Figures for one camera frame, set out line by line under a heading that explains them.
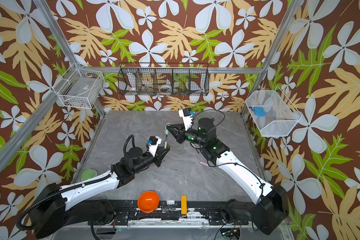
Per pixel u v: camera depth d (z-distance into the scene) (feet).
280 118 2.58
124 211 2.51
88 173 2.89
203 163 3.06
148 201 2.53
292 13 2.30
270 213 1.27
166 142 2.31
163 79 3.22
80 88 2.82
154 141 2.09
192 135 1.96
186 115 1.95
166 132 2.22
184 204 2.55
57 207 1.31
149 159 2.22
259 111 2.80
